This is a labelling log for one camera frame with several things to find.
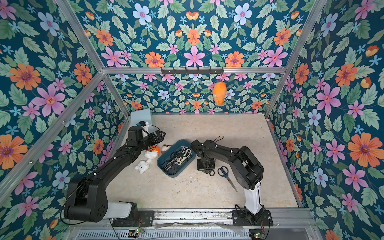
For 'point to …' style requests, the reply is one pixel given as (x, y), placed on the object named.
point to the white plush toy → (143, 165)
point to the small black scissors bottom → (211, 172)
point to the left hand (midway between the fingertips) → (161, 133)
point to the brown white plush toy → (164, 148)
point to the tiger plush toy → (152, 152)
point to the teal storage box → (172, 152)
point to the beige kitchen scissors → (187, 154)
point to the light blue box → (143, 115)
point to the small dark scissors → (182, 153)
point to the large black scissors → (167, 165)
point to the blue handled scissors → (223, 171)
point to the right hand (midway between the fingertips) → (203, 170)
